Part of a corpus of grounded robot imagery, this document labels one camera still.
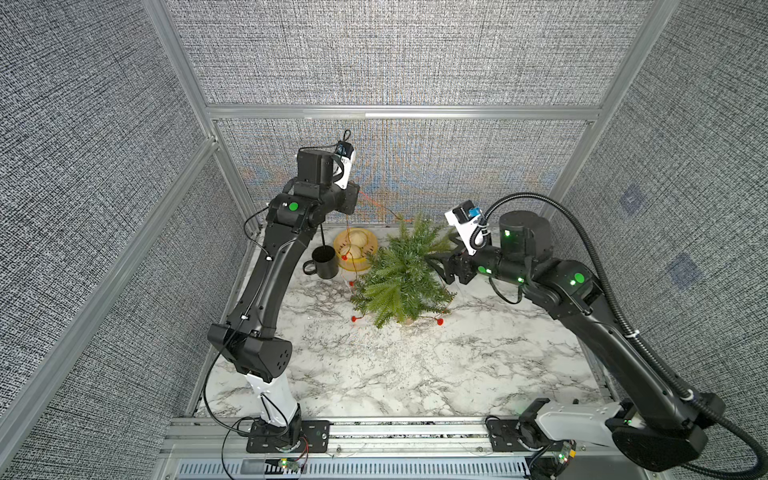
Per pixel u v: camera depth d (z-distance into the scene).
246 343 0.43
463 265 0.53
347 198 0.65
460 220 0.52
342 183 0.63
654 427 0.40
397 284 0.72
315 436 0.73
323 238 1.00
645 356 0.39
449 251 0.55
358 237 1.09
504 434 0.73
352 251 1.03
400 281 0.71
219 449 0.72
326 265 1.01
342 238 1.11
